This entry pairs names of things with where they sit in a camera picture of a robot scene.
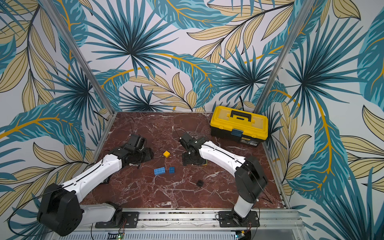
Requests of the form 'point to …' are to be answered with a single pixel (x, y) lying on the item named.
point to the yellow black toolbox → (243, 127)
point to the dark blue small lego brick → (172, 170)
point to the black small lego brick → (200, 183)
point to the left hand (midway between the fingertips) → (149, 157)
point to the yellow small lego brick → (166, 154)
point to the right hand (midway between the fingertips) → (191, 161)
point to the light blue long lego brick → (159, 171)
